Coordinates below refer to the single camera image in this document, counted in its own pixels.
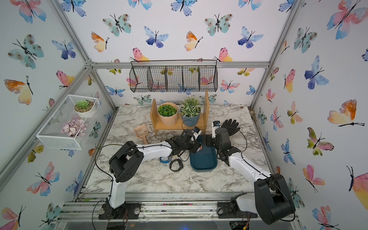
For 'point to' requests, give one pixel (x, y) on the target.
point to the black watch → (181, 165)
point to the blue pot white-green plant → (190, 108)
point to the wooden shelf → (201, 124)
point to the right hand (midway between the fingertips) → (210, 133)
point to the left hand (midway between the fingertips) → (202, 143)
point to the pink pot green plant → (167, 113)
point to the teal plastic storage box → (205, 159)
